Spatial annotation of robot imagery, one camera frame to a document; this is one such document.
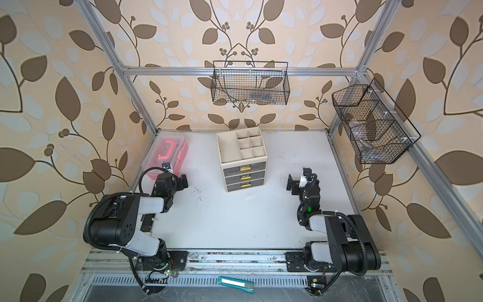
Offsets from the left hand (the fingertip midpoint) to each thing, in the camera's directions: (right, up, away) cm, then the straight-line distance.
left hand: (172, 175), depth 95 cm
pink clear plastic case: (-5, +14, +6) cm, 16 cm away
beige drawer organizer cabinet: (+37, +10, -14) cm, 40 cm away
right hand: (+65, 0, -5) cm, 65 cm away
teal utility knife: (+36, -38, -25) cm, 58 cm away
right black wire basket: (+91, +22, -21) cm, 96 cm away
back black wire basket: (+40, +48, +1) cm, 63 cm away
